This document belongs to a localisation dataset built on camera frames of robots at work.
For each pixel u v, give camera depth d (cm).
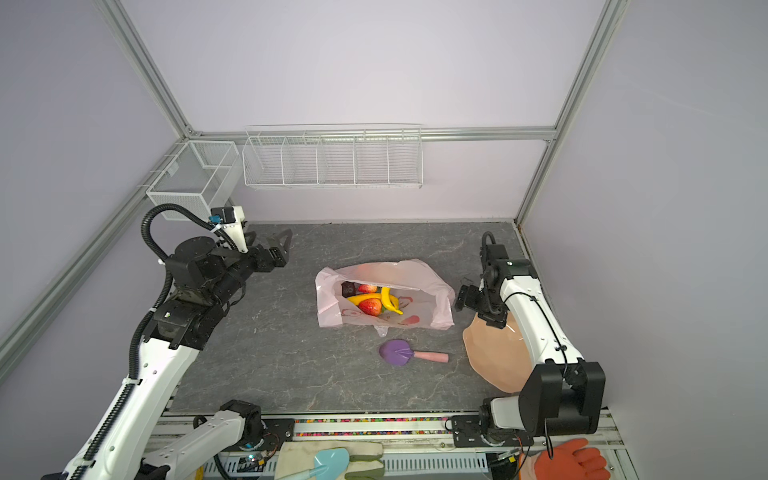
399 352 85
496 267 58
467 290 74
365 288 97
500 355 83
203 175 100
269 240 58
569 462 69
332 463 69
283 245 61
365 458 70
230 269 53
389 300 92
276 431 74
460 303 73
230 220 55
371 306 92
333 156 101
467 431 74
